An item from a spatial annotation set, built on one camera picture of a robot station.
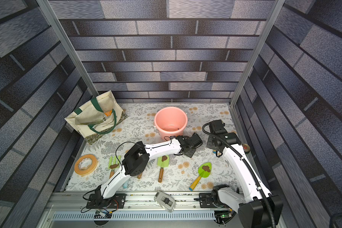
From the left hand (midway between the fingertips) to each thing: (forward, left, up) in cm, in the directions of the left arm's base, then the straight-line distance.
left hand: (190, 150), depth 92 cm
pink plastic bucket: (+19, +14, +7) cm, 24 cm away
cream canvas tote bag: (+21, +69, +6) cm, 72 cm away
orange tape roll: (-16, +66, +1) cm, 67 cm away
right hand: (-3, -12, +15) cm, 20 cm away
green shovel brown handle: (-9, +18, -1) cm, 21 cm away
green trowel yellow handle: (-12, -7, -2) cm, 15 cm away
